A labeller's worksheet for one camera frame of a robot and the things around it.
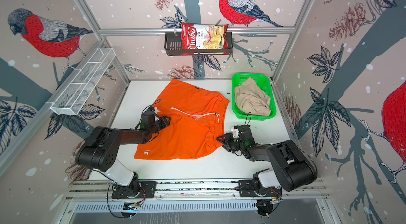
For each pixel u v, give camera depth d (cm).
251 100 99
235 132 85
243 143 71
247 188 73
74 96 73
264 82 113
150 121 77
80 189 75
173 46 95
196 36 88
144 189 73
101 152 47
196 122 95
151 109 88
